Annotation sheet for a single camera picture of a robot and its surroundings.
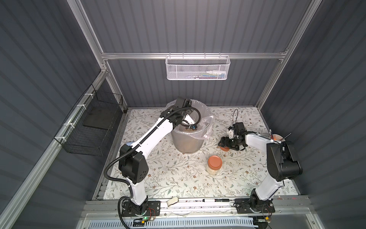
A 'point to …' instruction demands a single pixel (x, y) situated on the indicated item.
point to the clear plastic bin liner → (202, 130)
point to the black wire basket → (86, 132)
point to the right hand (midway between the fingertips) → (226, 145)
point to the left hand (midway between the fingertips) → (185, 106)
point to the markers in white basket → (209, 75)
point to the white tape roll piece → (173, 201)
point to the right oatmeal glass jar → (212, 171)
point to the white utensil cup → (278, 137)
